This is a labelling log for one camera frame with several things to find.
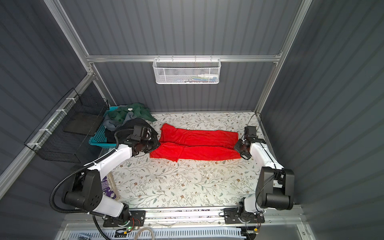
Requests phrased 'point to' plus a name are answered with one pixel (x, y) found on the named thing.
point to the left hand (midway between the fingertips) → (161, 143)
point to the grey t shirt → (112, 126)
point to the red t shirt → (178, 144)
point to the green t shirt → (119, 114)
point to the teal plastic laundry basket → (99, 139)
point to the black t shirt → (129, 125)
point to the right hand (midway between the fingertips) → (240, 149)
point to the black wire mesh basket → (67, 132)
